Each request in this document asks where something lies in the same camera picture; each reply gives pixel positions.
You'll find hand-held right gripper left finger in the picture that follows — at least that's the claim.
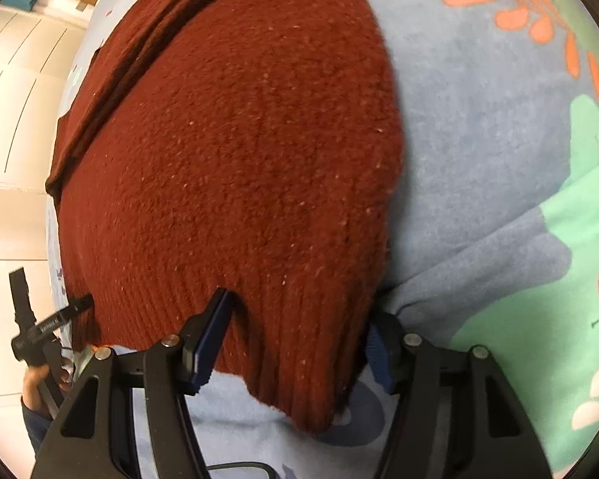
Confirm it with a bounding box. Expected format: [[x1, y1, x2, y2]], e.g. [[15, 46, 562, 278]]
[[30, 288, 232, 479]]

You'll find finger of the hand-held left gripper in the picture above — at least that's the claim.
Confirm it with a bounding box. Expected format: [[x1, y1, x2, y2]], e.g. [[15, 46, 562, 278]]
[[8, 268, 34, 333], [54, 295, 93, 321]]

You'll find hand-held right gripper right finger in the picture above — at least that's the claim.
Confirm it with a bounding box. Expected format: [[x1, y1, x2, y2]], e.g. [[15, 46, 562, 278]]
[[367, 312, 552, 479]]

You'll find dark red knit sweater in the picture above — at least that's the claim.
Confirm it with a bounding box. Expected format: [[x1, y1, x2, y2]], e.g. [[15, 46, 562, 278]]
[[46, 0, 406, 434]]

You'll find person's left hand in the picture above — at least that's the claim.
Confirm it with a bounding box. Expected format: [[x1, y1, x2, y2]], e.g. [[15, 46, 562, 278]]
[[22, 364, 51, 410]]

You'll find dark blue clothing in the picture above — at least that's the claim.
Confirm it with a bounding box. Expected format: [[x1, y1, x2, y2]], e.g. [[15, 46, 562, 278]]
[[22, 406, 56, 453]]

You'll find white wardrobe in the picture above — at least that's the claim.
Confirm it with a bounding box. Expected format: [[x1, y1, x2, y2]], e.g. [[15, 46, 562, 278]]
[[0, 7, 89, 410]]

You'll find blue printed bed blanket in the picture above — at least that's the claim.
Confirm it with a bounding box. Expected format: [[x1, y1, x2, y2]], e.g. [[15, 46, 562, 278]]
[[47, 0, 599, 479]]

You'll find black cable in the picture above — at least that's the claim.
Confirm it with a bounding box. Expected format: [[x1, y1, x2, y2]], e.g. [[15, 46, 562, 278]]
[[204, 461, 281, 479]]

